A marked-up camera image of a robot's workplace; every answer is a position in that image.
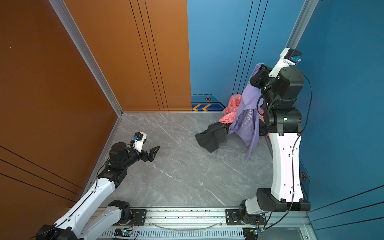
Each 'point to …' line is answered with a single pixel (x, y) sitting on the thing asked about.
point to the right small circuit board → (256, 231)
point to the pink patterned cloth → (230, 112)
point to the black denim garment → (217, 133)
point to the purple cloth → (246, 123)
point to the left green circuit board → (123, 232)
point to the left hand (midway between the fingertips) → (152, 141)
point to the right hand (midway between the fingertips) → (257, 63)
